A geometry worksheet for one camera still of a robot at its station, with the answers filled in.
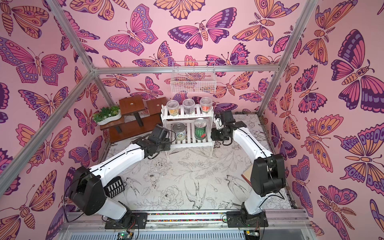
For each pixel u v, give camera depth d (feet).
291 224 2.39
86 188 1.40
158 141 2.14
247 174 2.91
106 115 3.02
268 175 1.50
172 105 2.61
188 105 2.61
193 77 3.11
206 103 2.61
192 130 3.10
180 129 2.79
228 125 2.13
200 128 2.69
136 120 3.50
